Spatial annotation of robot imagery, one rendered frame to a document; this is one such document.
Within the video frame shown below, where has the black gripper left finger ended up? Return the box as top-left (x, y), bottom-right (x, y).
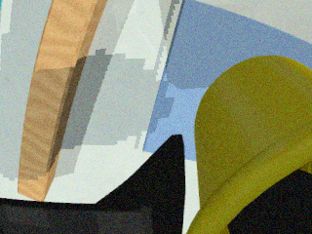
top-left (0, 134), bottom-right (186, 234)

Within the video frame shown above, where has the tan wooden strip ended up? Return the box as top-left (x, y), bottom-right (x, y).
top-left (17, 0), bottom-right (106, 202)

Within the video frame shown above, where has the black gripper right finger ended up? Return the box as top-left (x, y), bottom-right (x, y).
top-left (227, 169), bottom-right (312, 234)

